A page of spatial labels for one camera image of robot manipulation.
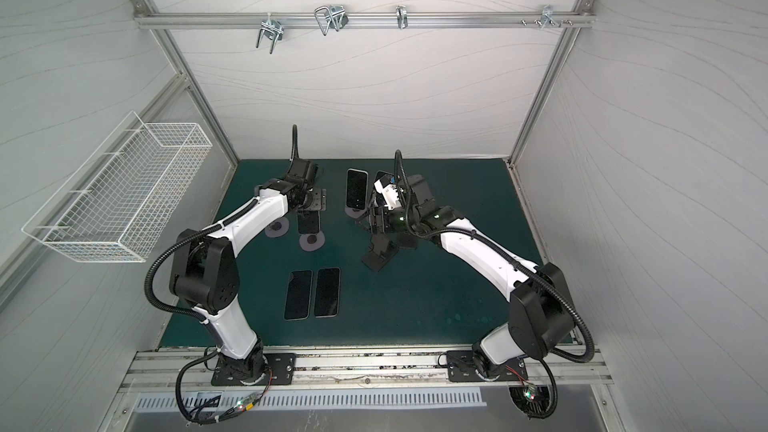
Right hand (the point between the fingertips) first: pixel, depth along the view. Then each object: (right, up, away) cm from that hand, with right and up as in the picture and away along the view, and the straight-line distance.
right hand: (370, 213), depth 79 cm
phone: (-20, -4, +13) cm, 25 cm away
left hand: (-18, +4, +15) cm, 24 cm away
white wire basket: (-58, +3, -10) cm, 59 cm away
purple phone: (-13, -24, +8) cm, 28 cm away
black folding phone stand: (+3, -13, +11) cm, 17 cm away
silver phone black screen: (-21, -26, +5) cm, 34 cm away
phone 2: (-6, +6, +18) cm, 20 cm away
